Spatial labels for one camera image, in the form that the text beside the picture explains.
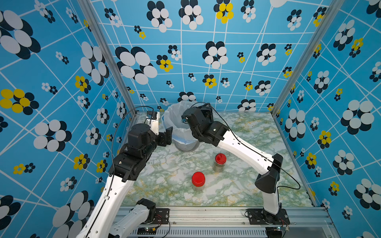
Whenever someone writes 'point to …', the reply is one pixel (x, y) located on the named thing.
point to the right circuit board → (276, 231)
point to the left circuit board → (147, 230)
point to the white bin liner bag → (171, 117)
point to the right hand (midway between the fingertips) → (214, 105)
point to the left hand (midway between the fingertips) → (165, 124)
